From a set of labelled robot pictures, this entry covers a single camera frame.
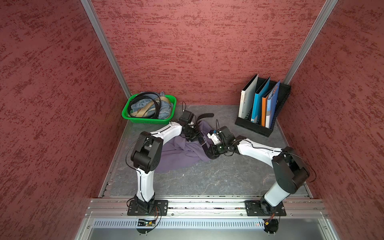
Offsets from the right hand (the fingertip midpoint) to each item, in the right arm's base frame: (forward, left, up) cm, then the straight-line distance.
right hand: (207, 155), depth 87 cm
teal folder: (+26, -32, +17) cm, 45 cm away
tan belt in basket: (+33, +49, +3) cm, 59 cm away
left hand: (+11, +3, +2) cm, 12 cm away
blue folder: (+23, -39, +21) cm, 50 cm away
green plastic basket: (+33, +58, +3) cm, 66 cm away
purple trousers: (+3, +17, -1) cm, 17 cm away
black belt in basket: (+46, +39, +8) cm, 61 cm away
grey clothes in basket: (+36, +29, +4) cm, 46 cm away
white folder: (+31, -27, +18) cm, 45 cm away
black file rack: (+41, -57, +12) cm, 71 cm away
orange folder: (+22, -37, +13) cm, 45 cm away
